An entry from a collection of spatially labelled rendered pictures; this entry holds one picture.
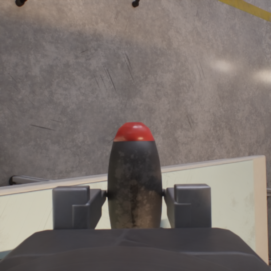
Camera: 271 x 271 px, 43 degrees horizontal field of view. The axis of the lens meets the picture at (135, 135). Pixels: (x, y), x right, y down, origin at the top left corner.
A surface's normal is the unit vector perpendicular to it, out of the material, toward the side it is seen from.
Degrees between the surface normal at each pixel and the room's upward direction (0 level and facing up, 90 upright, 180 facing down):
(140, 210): 30
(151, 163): 7
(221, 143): 0
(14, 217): 0
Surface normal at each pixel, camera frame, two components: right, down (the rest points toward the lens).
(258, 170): 0.67, -0.02
